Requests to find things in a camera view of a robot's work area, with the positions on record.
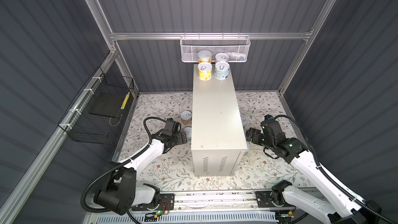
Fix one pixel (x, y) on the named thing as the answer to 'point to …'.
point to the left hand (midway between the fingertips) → (177, 137)
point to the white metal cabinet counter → (218, 141)
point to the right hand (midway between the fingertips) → (254, 135)
